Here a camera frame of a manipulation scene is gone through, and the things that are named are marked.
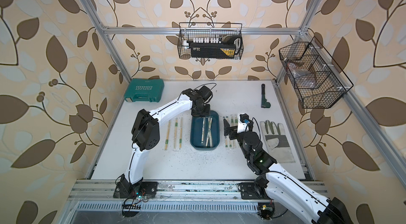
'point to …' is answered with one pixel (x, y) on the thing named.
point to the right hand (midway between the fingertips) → (233, 118)
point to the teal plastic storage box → (196, 132)
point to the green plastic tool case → (144, 90)
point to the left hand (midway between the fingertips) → (208, 115)
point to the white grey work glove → (277, 142)
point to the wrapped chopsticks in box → (208, 136)
